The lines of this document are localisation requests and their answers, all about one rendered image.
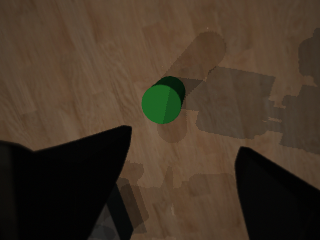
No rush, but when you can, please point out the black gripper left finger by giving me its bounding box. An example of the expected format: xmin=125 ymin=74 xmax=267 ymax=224
xmin=0 ymin=125 xmax=132 ymax=240

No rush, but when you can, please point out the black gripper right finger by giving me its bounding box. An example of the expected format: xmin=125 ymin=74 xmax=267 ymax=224
xmin=234 ymin=146 xmax=320 ymax=240

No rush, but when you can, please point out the translucent green cylinder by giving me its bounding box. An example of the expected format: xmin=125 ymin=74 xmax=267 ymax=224
xmin=141 ymin=76 xmax=186 ymax=124

